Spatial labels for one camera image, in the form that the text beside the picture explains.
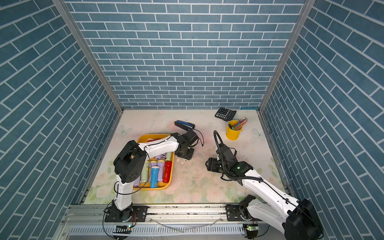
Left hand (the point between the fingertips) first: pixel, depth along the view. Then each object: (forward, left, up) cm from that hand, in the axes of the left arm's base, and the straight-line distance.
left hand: (192, 157), depth 92 cm
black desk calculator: (+36, -25, +1) cm, 44 cm away
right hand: (-8, -11, +8) cm, 15 cm away
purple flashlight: (-6, +18, +3) cm, 19 cm away
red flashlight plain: (-9, +14, -1) cm, 17 cm away
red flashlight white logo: (+11, +28, +3) cm, 30 cm away
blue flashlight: (-13, +20, +4) cm, 24 cm away
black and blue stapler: (+26, +5, 0) cm, 26 cm away
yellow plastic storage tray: (+12, +33, +4) cm, 35 cm away
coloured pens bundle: (+17, -31, +14) cm, 38 cm away
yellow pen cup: (+14, -26, +6) cm, 30 cm away
